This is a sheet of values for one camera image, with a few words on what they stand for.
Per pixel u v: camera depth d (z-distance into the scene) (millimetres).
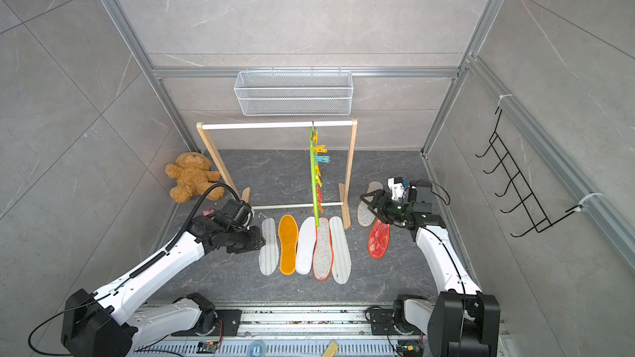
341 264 856
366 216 963
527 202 638
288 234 912
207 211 953
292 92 1004
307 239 907
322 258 858
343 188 1046
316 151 835
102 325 373
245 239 698
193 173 1011
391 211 709
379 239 903
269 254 878
